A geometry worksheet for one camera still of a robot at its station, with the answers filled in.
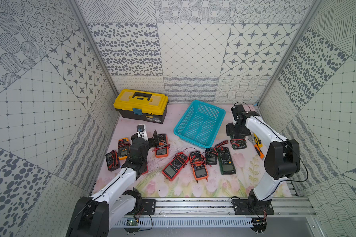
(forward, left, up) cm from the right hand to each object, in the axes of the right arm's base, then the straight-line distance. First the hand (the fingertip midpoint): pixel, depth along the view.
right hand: (238, 134), depth 90 cm
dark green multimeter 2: (-7, +1, 0) cm, 7 cm away
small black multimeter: (-12, +17, -7) cm, 22 cm away
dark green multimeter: (-16, +7, -10) cm, 20 cm away
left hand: (-4, +55, +10) cm, 56 cm away
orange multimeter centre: (-18, +25, -6) cm, 31 cm away
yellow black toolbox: (+17, +59, +7) cm, 62 cm away
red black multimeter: (-20, +57, -9) cm, 61 cm away
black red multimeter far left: (-16, +76, -5) cm, 78 cm away
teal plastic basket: (+15, +23, -10) cm, 29 cm away
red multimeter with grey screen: (-20, +40, -6) cm, 45 cm away
